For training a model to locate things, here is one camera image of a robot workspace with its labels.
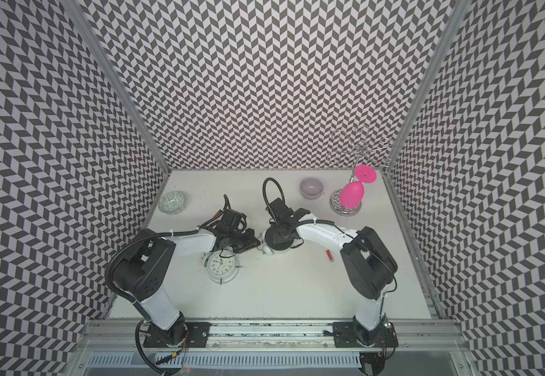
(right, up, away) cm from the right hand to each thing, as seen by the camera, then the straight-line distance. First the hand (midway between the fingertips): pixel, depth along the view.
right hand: (281, 237), depth 90 cm
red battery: (+19, -7, +1) cm, 20 cm away
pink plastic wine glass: (+25, +17, -8) cm, 31 cm away
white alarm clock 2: (-5, -4, -1) cm, 7 cm away
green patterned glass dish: (-49, +13, +13) cm, 52 cm away
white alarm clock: (-21, -9, -7) cm, 24 cm away
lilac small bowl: (+14, +19, +19) cm, 31 cm away
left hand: (-8, -3, +2) cm, 9 cm away
